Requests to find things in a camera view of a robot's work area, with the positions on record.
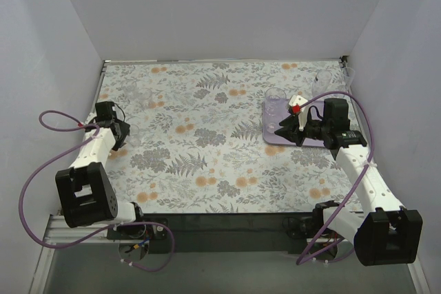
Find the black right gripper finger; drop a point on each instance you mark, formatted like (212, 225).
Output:
(288, 135)
(290, 121)

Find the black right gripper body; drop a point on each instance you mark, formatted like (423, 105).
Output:
(309, 131)

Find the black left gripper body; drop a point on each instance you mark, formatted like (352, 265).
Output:
(121, 131)

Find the small clear tumbler glass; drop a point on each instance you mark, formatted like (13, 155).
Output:
(272, 124)

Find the clear faceted tumbler glass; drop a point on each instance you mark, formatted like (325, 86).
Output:
(274, 99)

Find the clear champagne flute glass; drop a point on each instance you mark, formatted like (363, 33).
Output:
(321, 82)

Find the clear wine glass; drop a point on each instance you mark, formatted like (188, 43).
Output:
(348, 75)

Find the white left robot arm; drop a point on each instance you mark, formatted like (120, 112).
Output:
(85, 191)

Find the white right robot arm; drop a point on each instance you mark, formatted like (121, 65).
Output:
(381, 230)

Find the lilac plastic tray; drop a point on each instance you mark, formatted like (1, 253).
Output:
(282, 113)

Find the floral patterned tablecloth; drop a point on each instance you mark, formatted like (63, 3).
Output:
(202, 147)

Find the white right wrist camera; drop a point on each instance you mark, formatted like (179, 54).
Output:
(296, 105)

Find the aluminium frame rail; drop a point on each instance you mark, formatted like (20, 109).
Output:
(59, 232)

